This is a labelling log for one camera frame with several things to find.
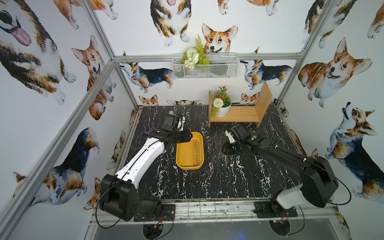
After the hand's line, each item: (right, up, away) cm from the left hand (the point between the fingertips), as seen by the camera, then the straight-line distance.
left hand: (190, 132), depth 82 cm
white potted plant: (+19, +17, +11) cm, 27 cm away
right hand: (+21, -8, +2) cm, 22 cm away
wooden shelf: (+35, +11, +24) cm, 44 cm away
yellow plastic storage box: (-1, -16, +12) cm, 20 cm away
